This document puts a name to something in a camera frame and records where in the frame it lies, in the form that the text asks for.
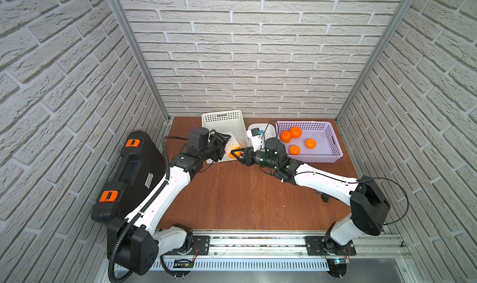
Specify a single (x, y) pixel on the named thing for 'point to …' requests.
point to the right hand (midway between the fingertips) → (236, 151)
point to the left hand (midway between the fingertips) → (235, 136)
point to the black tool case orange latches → (141, 166)
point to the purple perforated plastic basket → (328, 149)
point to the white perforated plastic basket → (227, 121)
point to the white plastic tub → (269, 131)
